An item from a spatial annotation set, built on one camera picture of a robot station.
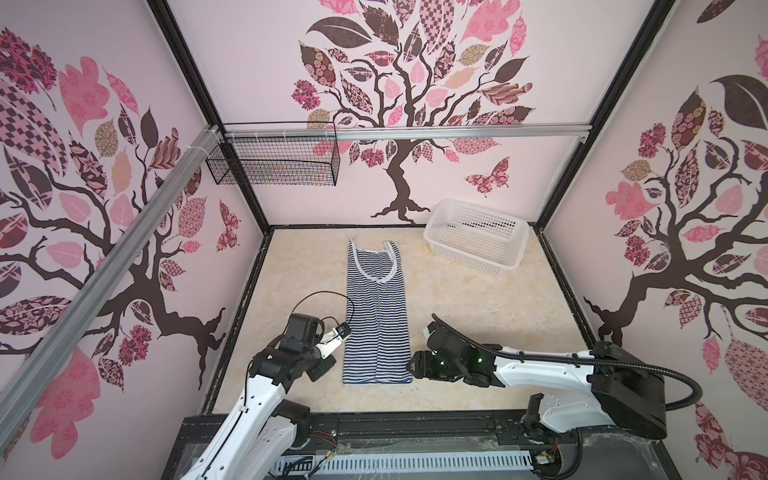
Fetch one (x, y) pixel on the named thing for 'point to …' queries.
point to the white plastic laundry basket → (476, 237)
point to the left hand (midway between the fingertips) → (322, 355)
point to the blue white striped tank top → (376, 341)
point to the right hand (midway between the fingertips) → (410, 366)
